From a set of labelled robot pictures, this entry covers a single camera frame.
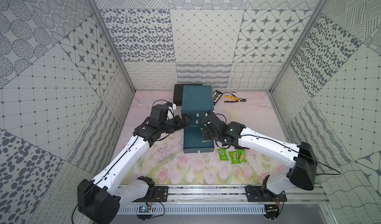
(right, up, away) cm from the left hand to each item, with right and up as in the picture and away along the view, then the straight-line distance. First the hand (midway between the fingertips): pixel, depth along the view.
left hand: (187, 118), depth 74 cm
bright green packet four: (+20, -23, +12) cm, 33 cm away
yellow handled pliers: (+37, +10, +40) cm, 56 cm away
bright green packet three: (+10, -12, +2) cm, 16 cm away
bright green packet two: (+31, -23, +12) cm, 41 cm away
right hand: (+10, -9, +5) cm, 14 cm away
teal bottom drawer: (+3, -17, +17) cm, 24 cm away
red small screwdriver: (+35, +17, +47) cm, 61 cm away
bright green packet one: (+27, -24, +11) cm, 38 cm away
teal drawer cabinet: (+5, +9, +11) cm, 15 cm away
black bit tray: (+21, +14, +43) cm, 49 cm away
